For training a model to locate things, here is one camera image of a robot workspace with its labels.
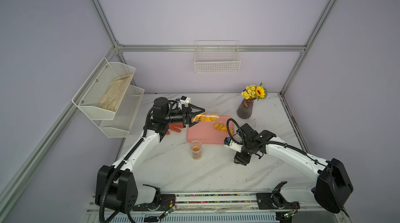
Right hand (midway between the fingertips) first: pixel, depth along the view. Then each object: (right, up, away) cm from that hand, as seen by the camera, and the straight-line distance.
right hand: (235, 156), depth 82 cm
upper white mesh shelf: (-69, +32, -4) cm, 76 cm away
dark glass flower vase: (+10, +24, +18) cm, 32 cm away
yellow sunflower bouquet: (+12, +35, +6) cm, 37 cm away
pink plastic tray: (-16, +10, +16) cm, 25 cm away
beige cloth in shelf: (-64, +34, -1) cm, 72 cm away
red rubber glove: (-37, +14, +17) cm, 43 cm away
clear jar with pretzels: (-21, +4, +4) cm, 22 cm away
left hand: (-17, +22, -13) cm, 31 cm away
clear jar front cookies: (-15, +21, -12) cm, 29 cm away
